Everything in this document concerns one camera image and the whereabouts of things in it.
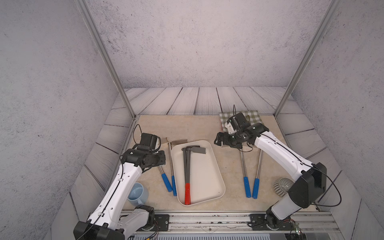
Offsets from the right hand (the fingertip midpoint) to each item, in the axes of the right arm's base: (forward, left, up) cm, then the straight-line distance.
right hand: (221, 143), depth 80 cm
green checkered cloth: (+39, -31, -19) cm, 53 cm away
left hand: (-8, +29, -2) cm, 30 cm away
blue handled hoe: (-13, -15, -19) cm, 27 cm away
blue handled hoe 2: (-14, -20, -20) cm, 32 cm away
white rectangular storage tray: (-12, +8, -18) cm, 23 cm away
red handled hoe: (+6, +16, -15) cm, 22 cm away
